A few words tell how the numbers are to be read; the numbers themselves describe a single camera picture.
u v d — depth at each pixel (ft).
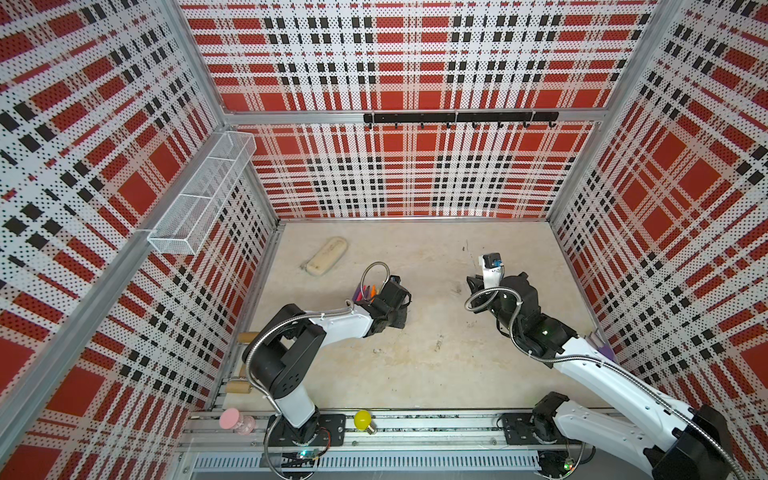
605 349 2.89
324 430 2.41
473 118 2.97
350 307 2.03
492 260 2.13
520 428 2.41
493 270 2.13
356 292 3.26
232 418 2.23
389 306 2.37
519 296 1.77
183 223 2.92
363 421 2.39
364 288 3.33
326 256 3.47
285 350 1.51
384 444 2.39
